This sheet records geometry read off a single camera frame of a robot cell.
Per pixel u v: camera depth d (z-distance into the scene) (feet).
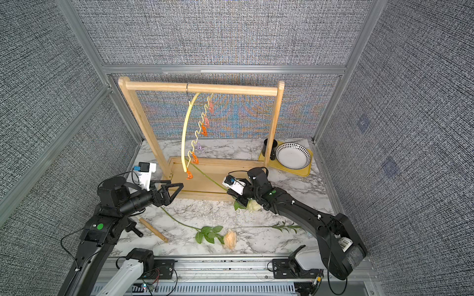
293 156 3.60
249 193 2.35
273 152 4.59
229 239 2.55
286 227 2.74
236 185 2.27
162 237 2.68
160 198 1.89
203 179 2.56
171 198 1.93
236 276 2.40
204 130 2.51
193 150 3.75
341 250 1.37
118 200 1.64
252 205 2.64
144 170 1.88
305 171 3.39
